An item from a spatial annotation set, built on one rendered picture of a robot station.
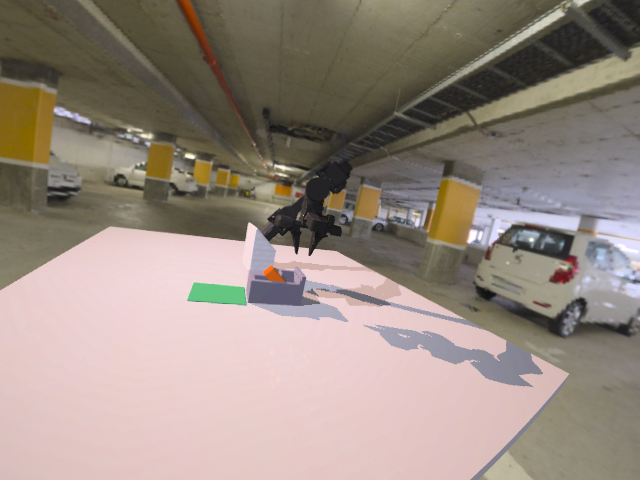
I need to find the orange l-shaped part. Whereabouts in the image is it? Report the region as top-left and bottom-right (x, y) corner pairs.
(264, 266), (285, 282)

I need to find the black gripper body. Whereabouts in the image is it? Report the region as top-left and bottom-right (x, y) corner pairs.
(274, 199), (342, 236)

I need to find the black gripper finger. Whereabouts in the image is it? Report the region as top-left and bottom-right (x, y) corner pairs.
(287, 228), (302, 254)
(308, 232), (328, 256)

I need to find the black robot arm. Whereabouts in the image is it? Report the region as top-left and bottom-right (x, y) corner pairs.
(260, 158), (352, 242)

